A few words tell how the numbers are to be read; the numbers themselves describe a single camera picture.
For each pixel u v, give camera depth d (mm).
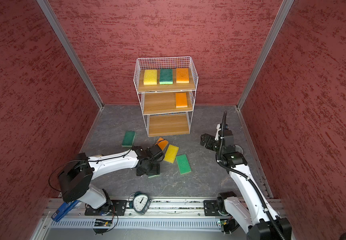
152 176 831
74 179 432
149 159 627
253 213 416
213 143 694
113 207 734
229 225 731
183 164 880
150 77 754
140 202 725
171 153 923
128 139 1004
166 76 757
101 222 729
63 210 718
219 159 563
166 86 740
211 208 741
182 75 757
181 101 870
